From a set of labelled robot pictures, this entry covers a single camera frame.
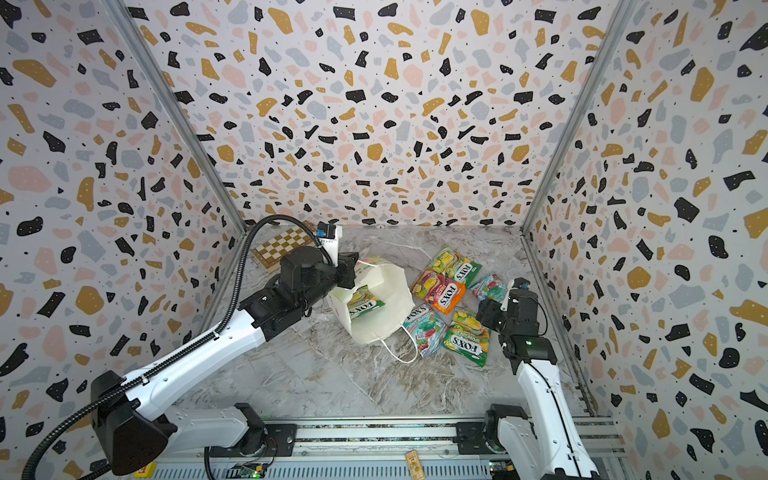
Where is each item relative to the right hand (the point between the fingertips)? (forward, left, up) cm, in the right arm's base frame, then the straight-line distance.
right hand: (492, 305), depth 82 cm
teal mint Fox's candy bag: (+15, -4, -12) cm, 19 cm away
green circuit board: (-37, +60, -14) cm, 72 cm away
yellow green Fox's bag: (+6, +37, -8) cm, 39 cm away
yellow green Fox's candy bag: (+23, +7, -12) cm, 27 cm away
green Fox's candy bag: (-3, +6, -13) cm, 15 cm away
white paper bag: (+16, +30, -12) cm, 36 cm away
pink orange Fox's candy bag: (+13, +13, -12) cm, 22 cm away
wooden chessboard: (+28, +75, -10) cm, 81 cm away
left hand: (+3, +34, +18) cm, 39 cm away
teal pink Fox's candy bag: (-1, +17, -12) cm, 21 cm away
